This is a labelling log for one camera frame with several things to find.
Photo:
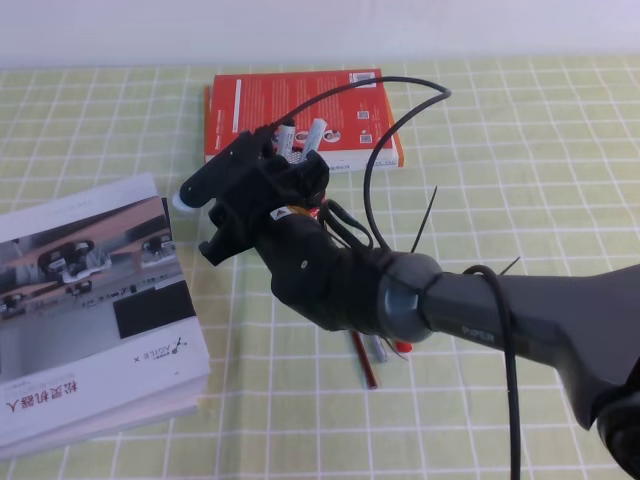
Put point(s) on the red book upper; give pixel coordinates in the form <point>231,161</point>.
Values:
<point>355,119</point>

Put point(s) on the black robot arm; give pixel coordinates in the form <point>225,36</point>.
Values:
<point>586,328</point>

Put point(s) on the red and black marker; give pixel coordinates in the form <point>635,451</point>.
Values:
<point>403,347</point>

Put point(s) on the dark red pencil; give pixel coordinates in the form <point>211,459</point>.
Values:
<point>363,360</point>

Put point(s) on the white marker black cap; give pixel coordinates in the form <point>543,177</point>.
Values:
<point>286,137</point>

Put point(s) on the white book stack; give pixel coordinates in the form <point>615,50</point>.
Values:
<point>98,329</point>

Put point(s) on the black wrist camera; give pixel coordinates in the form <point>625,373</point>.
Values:
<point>224,170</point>

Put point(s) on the grey pen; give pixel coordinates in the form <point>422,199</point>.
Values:
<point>378,348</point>

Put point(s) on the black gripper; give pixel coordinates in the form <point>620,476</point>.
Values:
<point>268,209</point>

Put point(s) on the white marker grey cap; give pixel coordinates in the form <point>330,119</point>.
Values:
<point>312,138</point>

